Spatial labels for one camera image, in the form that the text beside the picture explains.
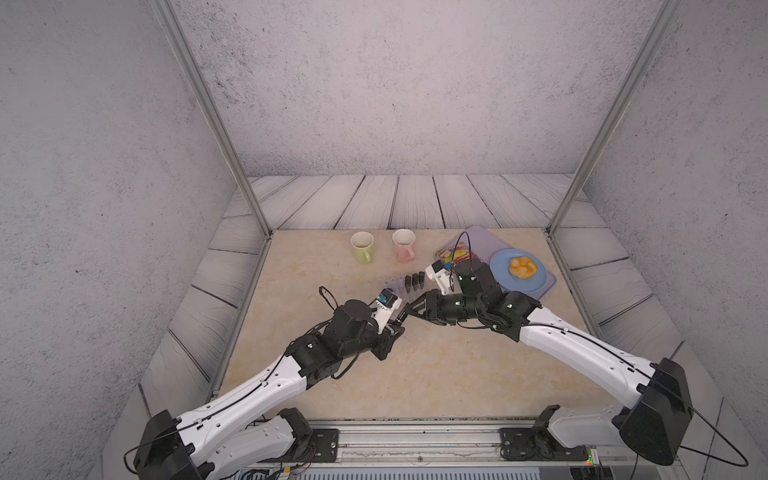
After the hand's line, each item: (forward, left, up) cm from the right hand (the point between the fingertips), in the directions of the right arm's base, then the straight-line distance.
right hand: (409, 313), depth 70 cm
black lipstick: (+22, -2, -18) cm, 29 cm away
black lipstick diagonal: (+21, 0, -17) cm, 27 cm away
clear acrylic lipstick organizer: (+19, +5, -15) cm, 24 cm away
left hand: (-2, +1, -5) cm, 5 cm away
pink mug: (+35, +1, -15) cm, 38 cm away
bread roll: (+30, -40, -21) cm, 54 cm away
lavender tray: (+46, -31, -26) cm, 62 cm away
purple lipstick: (+20, +2, -17) cm, 26 cm away
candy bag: (+37, -19, -22) cm, 47 cm away
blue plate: (+32, -34, -25) cm, 53 cm away
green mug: (+37, +16, -16) cm, 43 cm away
